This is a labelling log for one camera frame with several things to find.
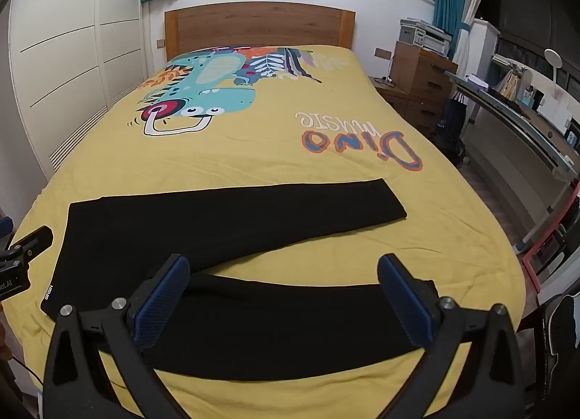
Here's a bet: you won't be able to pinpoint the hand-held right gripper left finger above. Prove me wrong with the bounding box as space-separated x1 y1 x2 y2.
43 253 191 419

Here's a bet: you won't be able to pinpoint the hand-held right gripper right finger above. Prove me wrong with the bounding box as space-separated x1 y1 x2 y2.
377 253 529 419

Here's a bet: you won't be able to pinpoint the black pants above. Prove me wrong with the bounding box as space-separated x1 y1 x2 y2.
40 178 438 382

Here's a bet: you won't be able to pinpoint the black chair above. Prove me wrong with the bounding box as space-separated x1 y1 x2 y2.
534 291 580 419

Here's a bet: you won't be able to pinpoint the yellow printed bedspread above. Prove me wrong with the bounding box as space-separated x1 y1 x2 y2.
4 44 527 419

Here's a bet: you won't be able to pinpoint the black bag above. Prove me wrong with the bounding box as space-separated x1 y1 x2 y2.
432 93 468 167

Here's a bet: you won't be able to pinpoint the desk with grey edge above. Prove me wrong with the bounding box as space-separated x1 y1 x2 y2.
445 69 580 266

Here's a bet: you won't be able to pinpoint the wooden nightstand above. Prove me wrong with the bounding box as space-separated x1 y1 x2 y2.
369 76 448 137

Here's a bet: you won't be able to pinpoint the white wardrobe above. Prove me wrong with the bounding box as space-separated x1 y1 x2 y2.
8 0 151 174

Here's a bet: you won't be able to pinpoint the wooden drawer cabinet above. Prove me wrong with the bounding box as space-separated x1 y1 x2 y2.
390 41 459 96

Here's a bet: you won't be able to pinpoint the white cabinet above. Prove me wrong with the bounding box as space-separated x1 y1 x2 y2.
468 19 502 84

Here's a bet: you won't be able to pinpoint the grey printer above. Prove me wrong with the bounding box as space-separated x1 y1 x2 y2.
399 18 454 58

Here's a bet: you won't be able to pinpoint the white desk lamp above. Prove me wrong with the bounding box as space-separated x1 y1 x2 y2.
543 48 565 85

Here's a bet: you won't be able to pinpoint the wooden headboard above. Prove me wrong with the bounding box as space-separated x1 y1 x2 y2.
164 1 357 62

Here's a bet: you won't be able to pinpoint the black cable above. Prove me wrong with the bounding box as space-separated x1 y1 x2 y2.
0 350 47 395

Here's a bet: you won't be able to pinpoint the red chair frame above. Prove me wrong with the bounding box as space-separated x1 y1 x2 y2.
520 186 580 298

